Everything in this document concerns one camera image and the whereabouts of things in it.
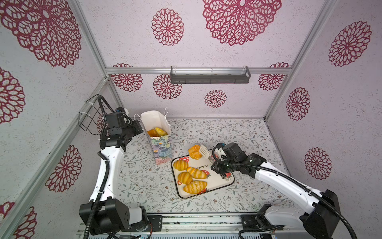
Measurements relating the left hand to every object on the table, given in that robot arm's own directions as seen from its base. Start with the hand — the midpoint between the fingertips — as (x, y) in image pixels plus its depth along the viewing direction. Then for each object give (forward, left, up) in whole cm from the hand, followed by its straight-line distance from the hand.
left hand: (140, 127), depth 78 cm
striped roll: (-15, -30, -25) cm, 42 cm away
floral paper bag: (-6, -10, -10) cm, 16 cm away
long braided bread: (+10, -2, -17) cm, 20 cm away
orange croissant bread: (-6, -29, -15) cm, 34 cm away
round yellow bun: (-10, -20, -23) cm, 33 cm away
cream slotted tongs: (-8, -35, -13) cm, 38 cm away
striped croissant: (+8, -8, -14) cm, 18 cm away
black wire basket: (+2, +24, +4) cm, 24 cm away
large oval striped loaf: (-24, -29, -23) cm, 44 cm away
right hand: (-17, -37, -12) cm, 43 cm away
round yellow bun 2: (-18, -23, -24) cm, 38 cm away
